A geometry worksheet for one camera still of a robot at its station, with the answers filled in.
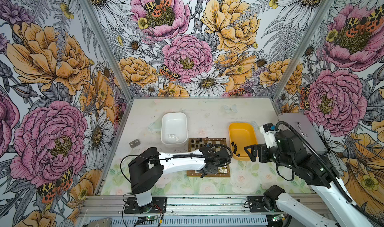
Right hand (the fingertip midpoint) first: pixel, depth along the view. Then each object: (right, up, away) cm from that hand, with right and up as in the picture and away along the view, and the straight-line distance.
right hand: (254, 153), depth 66 cm
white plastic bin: (-41, +6, +39) cm, 57 cm away
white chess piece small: (-43, +2, +31) cm, 53 cm away
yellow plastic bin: (+6, +2, +37) cm, 38 cm away
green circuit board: (-46, -31, +5) cm, 56 cm away
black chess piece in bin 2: (-2, -3, +27) cm, 28 cm away
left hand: (-20, -13, +15) cm, 28 cm away
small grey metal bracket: (-64, -2, +27) cm, 69 cm away
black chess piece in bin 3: (-2, -5, +25) cm, 26 cm away
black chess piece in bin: (-3, -2, +28) cm, 28 cm away
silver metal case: (+36, +12, +22) cm, 44 cm away
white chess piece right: (-40, +3, +31) cm, 51 cm away
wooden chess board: (-26, -2, +27) cm, 38 cm away
